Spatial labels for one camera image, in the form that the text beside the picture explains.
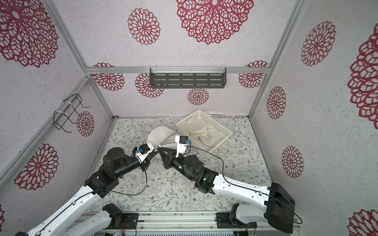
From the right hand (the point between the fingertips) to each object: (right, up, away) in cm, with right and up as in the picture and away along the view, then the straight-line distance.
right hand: (161, 148), depth 67 cm
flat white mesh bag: (+30, +2, +40) cm, 50 cm away
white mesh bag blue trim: (-2, +6, +6) cm, 8 cm away
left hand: (-3, -2, +3) cm, 4 cm away
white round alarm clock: (-17, +2, +36) cm, 39 cm away
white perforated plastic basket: (+31, +13, +46) cm, 57 cm away
